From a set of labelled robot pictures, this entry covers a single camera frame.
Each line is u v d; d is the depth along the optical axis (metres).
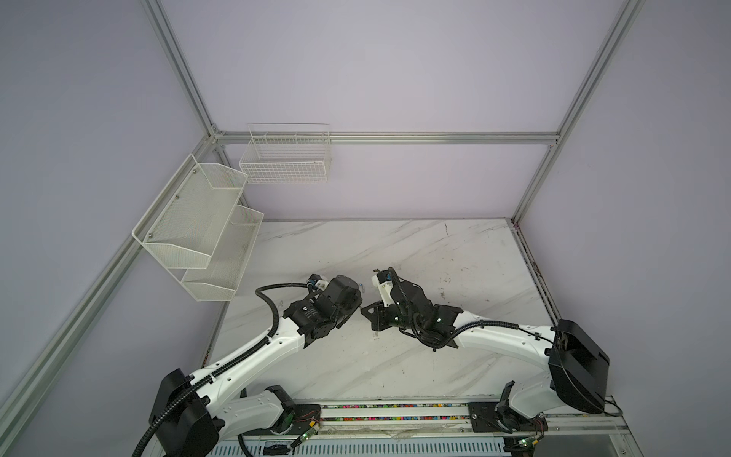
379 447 0.70
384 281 0.70
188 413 0.38
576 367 0.43
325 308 0.58
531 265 1.11
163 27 0.69
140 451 0.36
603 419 0.75
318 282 0.71
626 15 0.69
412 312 0.60
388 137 0.92
